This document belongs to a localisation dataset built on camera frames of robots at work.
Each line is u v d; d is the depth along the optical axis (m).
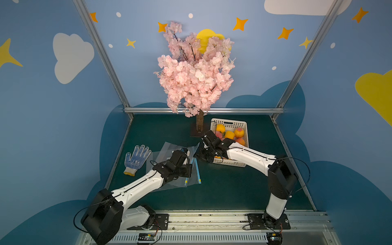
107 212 0.40
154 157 0.98
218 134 1.02
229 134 1.04
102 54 0.84
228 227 0.74
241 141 0.99
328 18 0.73
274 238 0.73
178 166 0.65
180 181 0.86
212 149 0.66
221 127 1.07
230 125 1.11
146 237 0.72
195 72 0.55
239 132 1.05
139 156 0.98
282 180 0.47
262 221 0.75
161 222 0.74
